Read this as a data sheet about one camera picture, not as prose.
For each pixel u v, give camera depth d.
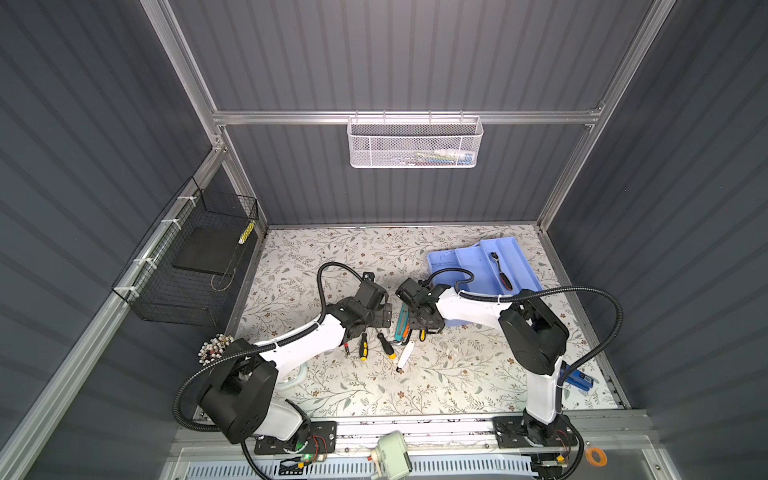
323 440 0.72
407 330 0.91
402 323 0.94
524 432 0.67
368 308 0.67
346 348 0.88
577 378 0.80
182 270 0.72
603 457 0.69
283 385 0.80
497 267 0.94
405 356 0.87
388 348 0.87
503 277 0.91
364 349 0.87
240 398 0.44
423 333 0.90
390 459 0.67
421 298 0.73
